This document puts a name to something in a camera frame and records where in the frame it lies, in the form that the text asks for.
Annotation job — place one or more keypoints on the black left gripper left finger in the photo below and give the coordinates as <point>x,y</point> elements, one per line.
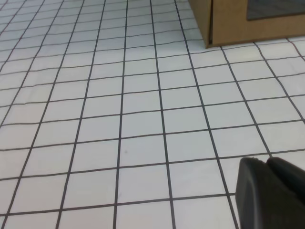
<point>263,201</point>

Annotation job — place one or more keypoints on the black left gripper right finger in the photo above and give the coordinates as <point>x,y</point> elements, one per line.
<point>292,176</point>

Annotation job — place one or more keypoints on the lower cardboard shoebox drawer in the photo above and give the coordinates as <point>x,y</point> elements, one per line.
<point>230,25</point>

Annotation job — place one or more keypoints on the brown cardboard shoebox cabinet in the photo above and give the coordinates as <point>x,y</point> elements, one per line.
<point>256,9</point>

